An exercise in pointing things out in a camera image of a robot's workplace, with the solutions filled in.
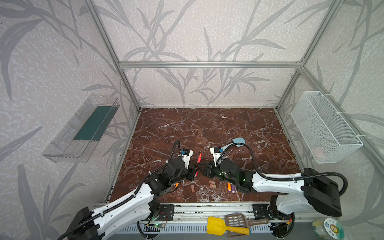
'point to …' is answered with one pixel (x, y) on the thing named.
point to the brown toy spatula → (239, 220)
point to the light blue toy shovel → (236, 140)
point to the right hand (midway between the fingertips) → (199, 160)
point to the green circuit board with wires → (156, 225)
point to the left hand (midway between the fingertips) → (201, 163)
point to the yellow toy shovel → (216, 226)
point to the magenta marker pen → (199, 161)
